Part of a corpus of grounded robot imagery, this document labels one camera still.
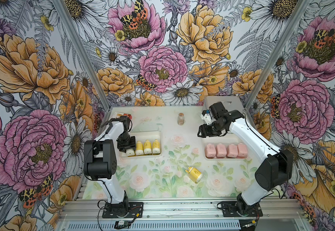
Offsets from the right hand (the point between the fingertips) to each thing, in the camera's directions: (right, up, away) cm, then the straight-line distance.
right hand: (203, 137), depth 82 cm
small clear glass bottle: (-11, +10, +24) cm, 28 cm away
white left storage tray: (-38, -2, +24) cm, 45 cm away
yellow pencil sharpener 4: (-43, -9, +5) cm, 44 cm away
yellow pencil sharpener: (-27, -7, +7) cm, 29 cm away
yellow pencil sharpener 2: (-33, -7, +7) cm, 34 cm away
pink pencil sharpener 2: (+12, -9, +5) cm, 16 cm away
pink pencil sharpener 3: (+19, -9, +6) cm, 22 cm away
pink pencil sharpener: (+6, -9, +7) cm, 13 cm away
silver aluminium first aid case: (+22, +22, +20) cm, 37 cm away
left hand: (-43, -10, +6) cm, 45 cm away
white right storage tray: (+17, -7, +11) cm, 21 cm away
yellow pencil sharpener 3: (-37, -9, +6) cm, 39 cm away
